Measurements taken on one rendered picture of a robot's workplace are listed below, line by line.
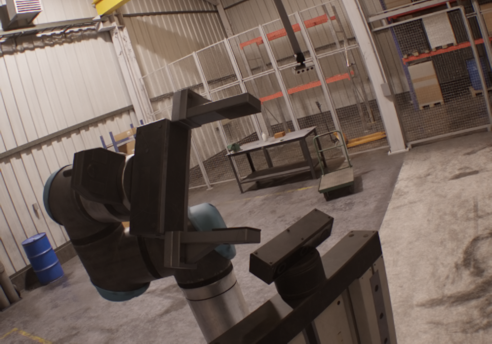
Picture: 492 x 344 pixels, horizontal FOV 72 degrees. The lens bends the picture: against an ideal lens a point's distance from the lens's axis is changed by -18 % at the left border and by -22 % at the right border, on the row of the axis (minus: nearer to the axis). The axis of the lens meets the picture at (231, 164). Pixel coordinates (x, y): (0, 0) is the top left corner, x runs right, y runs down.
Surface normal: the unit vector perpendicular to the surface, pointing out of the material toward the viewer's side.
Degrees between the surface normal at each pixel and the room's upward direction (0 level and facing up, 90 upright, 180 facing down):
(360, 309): 90
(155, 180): 58
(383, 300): 90
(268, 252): 29
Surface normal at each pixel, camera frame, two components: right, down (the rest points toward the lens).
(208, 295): 0.00, 0.12
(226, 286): 0.63, -0.13
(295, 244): 0.00, -0.85
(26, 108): 0.81, -0.18
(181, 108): -0.57, -0.23
